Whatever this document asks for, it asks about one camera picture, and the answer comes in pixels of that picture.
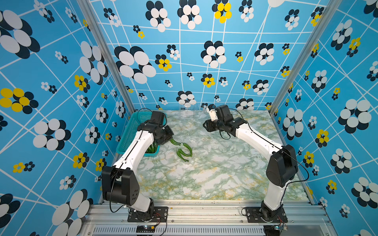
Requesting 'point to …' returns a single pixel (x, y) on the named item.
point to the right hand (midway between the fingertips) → (207, 123)
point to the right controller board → (273, 230)
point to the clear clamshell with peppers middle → (192, 110)
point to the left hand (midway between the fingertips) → (174, 134)
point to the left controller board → (145, 228)
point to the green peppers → (152, 148)
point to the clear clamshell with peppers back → (182, 150)
